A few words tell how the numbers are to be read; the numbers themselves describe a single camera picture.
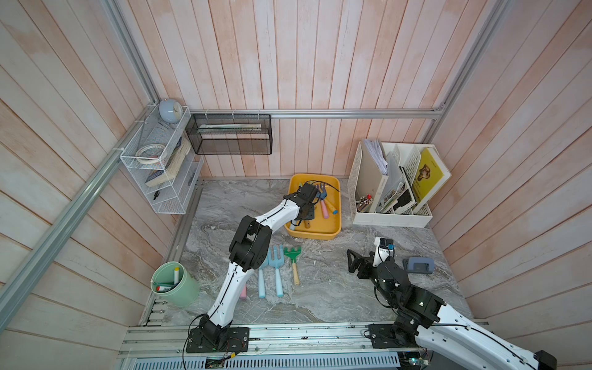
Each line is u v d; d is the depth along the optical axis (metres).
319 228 1.04
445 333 0.52
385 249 0.65
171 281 0.78
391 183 0.94
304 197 0.81
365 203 0.88
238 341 0.73
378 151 0.89
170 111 0.82
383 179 0.81
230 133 1.05
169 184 0.78
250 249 0.60
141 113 0.82
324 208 1.06
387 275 0.56
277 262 0.90
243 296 0.81
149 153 0.75
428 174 0.92
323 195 1.13
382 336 0.73
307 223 1.01
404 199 0.96
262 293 0.82
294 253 0.93
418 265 0.88
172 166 0.79
